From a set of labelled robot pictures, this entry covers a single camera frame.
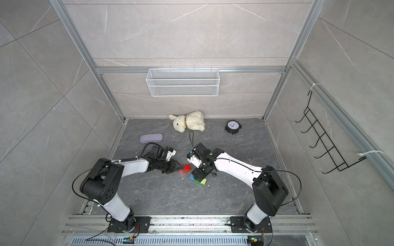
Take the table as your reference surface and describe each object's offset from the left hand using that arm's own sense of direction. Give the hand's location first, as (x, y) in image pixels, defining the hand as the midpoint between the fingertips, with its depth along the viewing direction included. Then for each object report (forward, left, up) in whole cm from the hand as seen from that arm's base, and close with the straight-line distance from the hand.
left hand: (181, 166), depth 91 cm
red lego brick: (-2, -4, +2) cm, 5 cm away
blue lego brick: (-7, -6, +1) cm, 10 cm away
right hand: (-6, -11, +4) cm, 14 cm away
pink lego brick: (-3, 0, -2) cm, 3 cm away
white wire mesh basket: (+48, 0, +27) cm, 55 cm away
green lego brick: (-9, -9, -2) cm, 13 cm away
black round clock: (+31, -37, 0) cm, 48 cm away
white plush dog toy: (+32, -8, +6) cm, 34 cm away
